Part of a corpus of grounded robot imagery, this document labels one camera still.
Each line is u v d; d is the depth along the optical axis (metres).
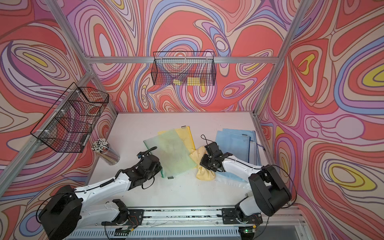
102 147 0.79
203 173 0.85
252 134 1.06
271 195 0.43
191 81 0.91
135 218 0.72
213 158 0.68
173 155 0.96
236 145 1.01
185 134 1.08
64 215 0.40
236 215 0.67
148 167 0.65
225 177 0.86
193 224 0.72
